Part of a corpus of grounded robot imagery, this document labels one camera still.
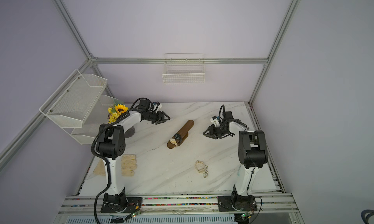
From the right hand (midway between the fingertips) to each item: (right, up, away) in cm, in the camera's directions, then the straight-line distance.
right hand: (206, 136), depth 94 cm
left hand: (-26, +11, +4) cm, 29 cm away
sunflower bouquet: (-54, +16, -12) cm, 57 cm away
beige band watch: (-21, -2, -6) cm, 22 cm away
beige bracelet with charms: (-5, -18, -7) cm, 19 cm away
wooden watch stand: (-15, +1, +1) cm, 15 cm away
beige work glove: (-47, -16, -9) cm, 51 cm away
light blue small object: (+18, -21, -10) cm, 29 cm away
